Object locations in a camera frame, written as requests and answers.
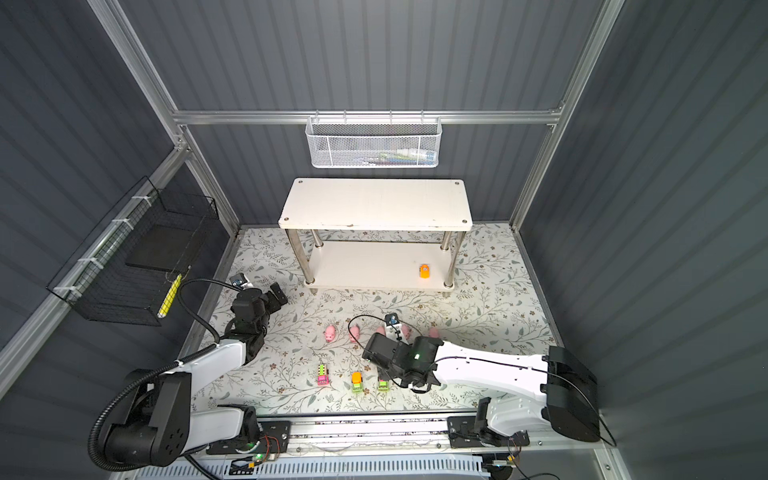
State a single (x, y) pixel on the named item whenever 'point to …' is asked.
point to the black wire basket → (124, 271)
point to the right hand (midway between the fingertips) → (390, 364)
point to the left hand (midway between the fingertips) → (264, 290)
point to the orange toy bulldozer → (424, 271)
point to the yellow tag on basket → (169, 297)
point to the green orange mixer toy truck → (357, 382)
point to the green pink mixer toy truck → (383, 385)
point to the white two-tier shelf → (377, 233)
